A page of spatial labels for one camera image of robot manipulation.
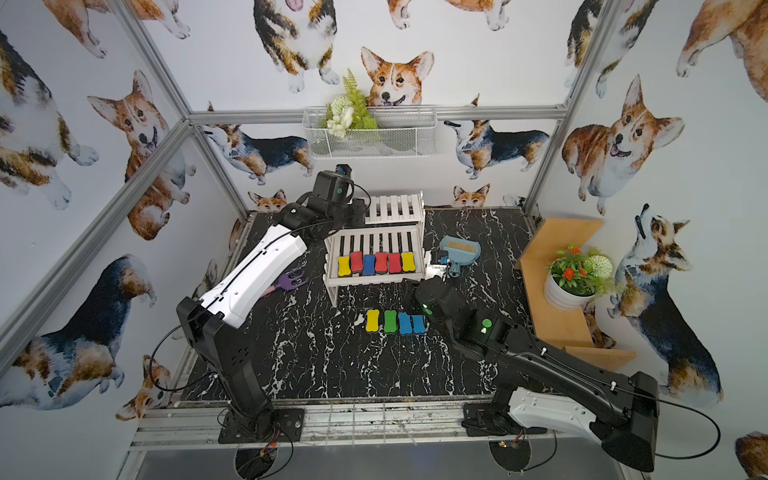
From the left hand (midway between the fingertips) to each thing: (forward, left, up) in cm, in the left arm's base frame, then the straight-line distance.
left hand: (358, 199), depth 80 cm
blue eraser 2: (-23, -16, -30) cm, 41 cm away
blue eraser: (-22, -12, -30) cm, 40 cm away
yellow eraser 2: (-9, +6, -18) cm, 21 cm away
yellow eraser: (-21, -2, -30) cm, 37 cm away
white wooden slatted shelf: (-2, -8, -20) cm, 22 cm away
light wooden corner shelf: (-28, -54, -23) cm, 65 cm away
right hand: (-21, -15, -5) cm, 26 cm away
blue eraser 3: (-10, -2, -16) cm, 19 cm away
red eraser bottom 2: (-8, -5, -19) cm, 21 cm away
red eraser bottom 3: (-9, -9, -17) cm, 21 cm away
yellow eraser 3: (-8, -13, -19) cm, 24 cm away
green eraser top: (-21, -8, -30) cm, 38 cm away
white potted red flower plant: (-20, -55, -10) cm, 60 cm away
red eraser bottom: (-8, +2, -17) cm, 19 cm away
